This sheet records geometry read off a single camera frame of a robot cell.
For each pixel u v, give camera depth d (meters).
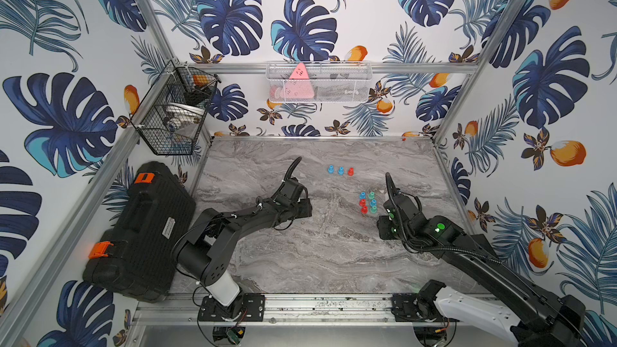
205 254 0.46
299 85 0.90
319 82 0.93
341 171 1.06
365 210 0.95
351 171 1.06
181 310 0.75
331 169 1.07
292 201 0.73
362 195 0.98
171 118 0.83
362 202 0.97
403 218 0.57
